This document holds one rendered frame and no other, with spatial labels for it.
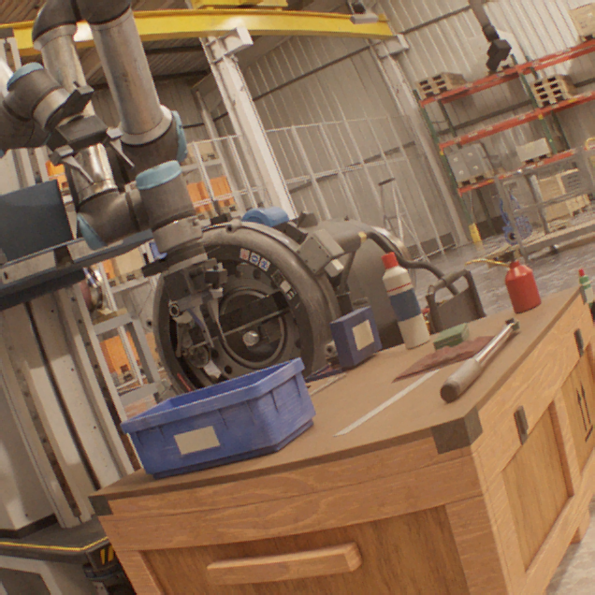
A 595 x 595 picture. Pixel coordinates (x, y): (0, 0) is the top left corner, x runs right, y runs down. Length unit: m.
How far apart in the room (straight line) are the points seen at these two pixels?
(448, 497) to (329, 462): 0.20
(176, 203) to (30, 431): 0.82
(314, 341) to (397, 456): 1.78
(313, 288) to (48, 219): 1.07
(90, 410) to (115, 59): 0.95
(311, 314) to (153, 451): 1.50
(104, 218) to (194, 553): 0.69
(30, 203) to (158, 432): 0.95
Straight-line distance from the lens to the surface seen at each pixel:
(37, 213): 2.37
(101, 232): 1.83
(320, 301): 3.06
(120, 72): 2.14
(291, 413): 1.59
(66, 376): 2.40
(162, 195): 1.70
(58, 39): 1.96
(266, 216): 3.94
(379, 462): 1.34
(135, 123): 2.27
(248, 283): 3.31
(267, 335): 3.08
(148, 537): 1.68
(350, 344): 2.24
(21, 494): 2.39
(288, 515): 1.46
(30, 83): 1.78
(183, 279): 1.67
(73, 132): 1.71
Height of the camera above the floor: 0.74
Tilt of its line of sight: 2 degrees down
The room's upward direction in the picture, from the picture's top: 20 degrees counter-clockwise
